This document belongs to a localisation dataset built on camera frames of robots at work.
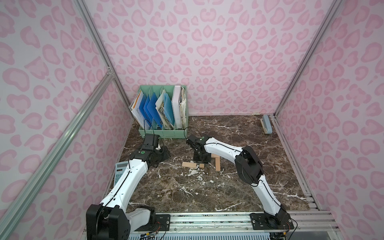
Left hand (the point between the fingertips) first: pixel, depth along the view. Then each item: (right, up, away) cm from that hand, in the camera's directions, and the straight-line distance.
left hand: (168, 151), depth 83 cm
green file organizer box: (-5, +24, +12) cm, 27 cm away
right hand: (+17, -9, +11) cm, 22 cm away
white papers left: (-22, +25, +7) cm, 34 cm away
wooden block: (+29, -8, +10) cm, 32 cm away
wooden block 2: (+11, -10, +10) cm, 18 cm away
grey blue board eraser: (+66, +15, +26) cm, 73 cm away
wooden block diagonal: (+19, -10, +8) cm, 23 cm away
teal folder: (-2, +25, +12) cm, 28 cm away
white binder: (+3, +26, +12) cm, 29 cm away
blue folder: (-15, +26, +13) cm, 32 cm away
